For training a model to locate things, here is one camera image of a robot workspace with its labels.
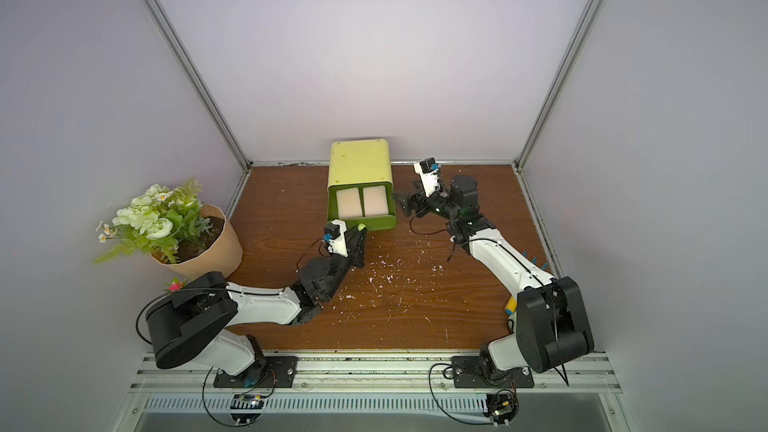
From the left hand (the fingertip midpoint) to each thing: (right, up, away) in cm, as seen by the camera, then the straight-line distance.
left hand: (367, 230), depth 79 cm
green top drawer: (+1, +2, +3) cm, 4 cm away
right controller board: (+33, -41, -9) cm, 53 cm away
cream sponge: (-6, +7, +9) cm, 13 cm away
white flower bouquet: (-46, +4, -11) cm, 47 cm away
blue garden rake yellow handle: (+41, -22, +4) cm, 47 cm away
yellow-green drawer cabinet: (-4, +20, +15) cm, 25 cm away
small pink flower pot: (-45, -12, -9) cm, 47 cm away
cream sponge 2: (+2, +8, +9) cm, 12 cm away
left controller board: (-29, -41, -7) cm, 51 cm away
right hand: (+10, +14, 0) cm, 17 cm away
